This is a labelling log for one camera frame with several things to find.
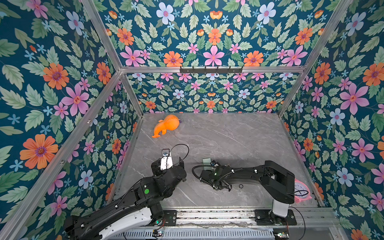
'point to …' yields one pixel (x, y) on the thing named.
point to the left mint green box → (206, 161)
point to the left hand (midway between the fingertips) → (175, 161)
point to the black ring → (242, 187)
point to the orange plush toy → (171, 122)
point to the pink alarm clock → (302, 192)
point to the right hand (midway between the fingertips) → (228, 176)
